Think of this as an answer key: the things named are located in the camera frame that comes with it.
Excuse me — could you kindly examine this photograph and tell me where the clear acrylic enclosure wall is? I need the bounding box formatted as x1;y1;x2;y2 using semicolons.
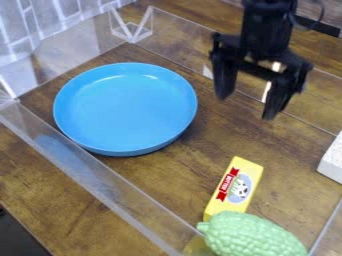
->
0;0;342;256

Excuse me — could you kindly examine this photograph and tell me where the white foam block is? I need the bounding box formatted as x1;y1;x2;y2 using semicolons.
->
316;131;342;184

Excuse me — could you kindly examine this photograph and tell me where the yellow butter block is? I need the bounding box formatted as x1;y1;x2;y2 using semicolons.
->
203;156;263;221

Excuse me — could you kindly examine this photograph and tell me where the green bumpy toy gourd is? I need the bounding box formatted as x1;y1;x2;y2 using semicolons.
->
196;211;308;256

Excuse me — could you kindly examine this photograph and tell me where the round blue plastic tray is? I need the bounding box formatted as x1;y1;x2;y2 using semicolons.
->
53;62;198;157

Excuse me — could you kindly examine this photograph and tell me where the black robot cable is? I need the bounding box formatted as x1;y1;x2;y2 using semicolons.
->
292;0;342;38

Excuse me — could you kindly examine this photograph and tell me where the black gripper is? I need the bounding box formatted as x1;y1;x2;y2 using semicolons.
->
210;32;312;120

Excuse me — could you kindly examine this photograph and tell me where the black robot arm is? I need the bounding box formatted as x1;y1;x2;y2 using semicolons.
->
210;0;314;120

